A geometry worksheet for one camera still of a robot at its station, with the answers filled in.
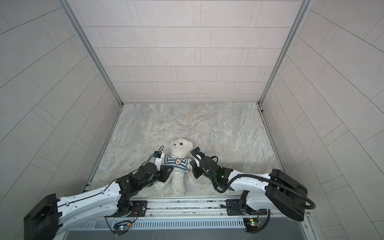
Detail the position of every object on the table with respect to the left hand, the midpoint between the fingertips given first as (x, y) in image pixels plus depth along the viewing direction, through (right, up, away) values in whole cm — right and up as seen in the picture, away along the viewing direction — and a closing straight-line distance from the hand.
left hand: (176, 169), depth 79 cm
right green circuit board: (+37, -21, -10) cm, 44 cm away
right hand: (+7, +2, +1) cm, 7 cm away
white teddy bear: (+2, +11, +3) cm, 11 cm away
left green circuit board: (-22, -20, -15) cm, 33 cm away
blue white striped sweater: (+2, +3, -1) cm, 4 cm away
